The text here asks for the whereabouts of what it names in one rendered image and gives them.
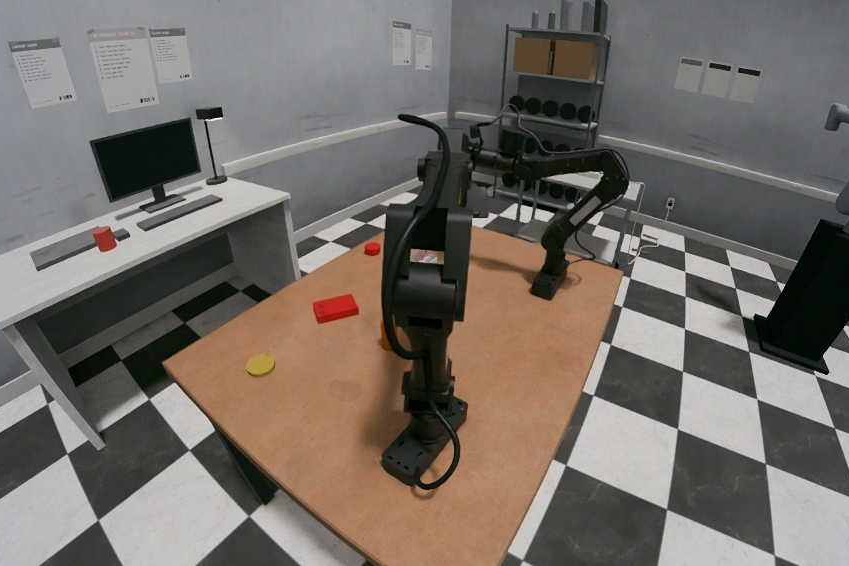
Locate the yellow flat disc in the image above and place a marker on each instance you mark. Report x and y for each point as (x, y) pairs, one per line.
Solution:
(260, 365)

